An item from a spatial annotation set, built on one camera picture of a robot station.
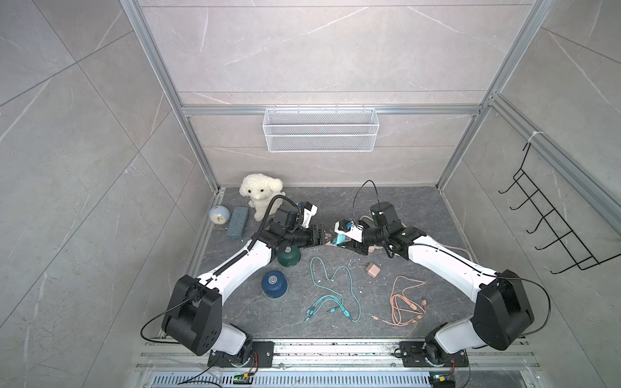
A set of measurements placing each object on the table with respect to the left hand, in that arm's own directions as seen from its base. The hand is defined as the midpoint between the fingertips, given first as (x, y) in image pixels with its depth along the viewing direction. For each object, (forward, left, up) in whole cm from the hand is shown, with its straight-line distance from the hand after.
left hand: (332, 234), depth 79 cm
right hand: (+1, -4, -3) cm, 5 cm away
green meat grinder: (-2, +15, -10) cm, 18 cm away
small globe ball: (+20, +46, -13) cm, 52 cm away
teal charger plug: (-2, -2, -1) cm, 3 cm away
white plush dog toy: (+24, +27, -3) cm, 36 cm away
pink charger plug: (-5, -16, -19) cm, 25 cm away
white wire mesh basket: (+47, +2, +10) cm, 48 cm away
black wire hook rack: (-18, -60, +13) cm, 64 cm away
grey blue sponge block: (+19, +39, -18) cm, 47 cm away
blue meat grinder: (-13, +19, -10) cm, 25 cm away
